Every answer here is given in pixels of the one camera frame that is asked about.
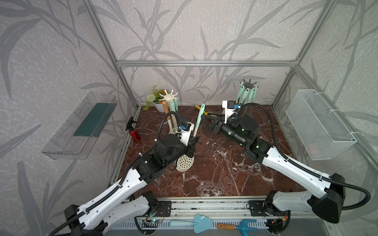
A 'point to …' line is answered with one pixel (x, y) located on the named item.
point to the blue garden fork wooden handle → (226, 226)
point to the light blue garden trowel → (201, 223)
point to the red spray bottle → (134, 133)
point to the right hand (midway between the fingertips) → (204, 114)
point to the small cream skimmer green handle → (172, 118)
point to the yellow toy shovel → (199, 107)
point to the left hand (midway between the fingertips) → (199, 139)
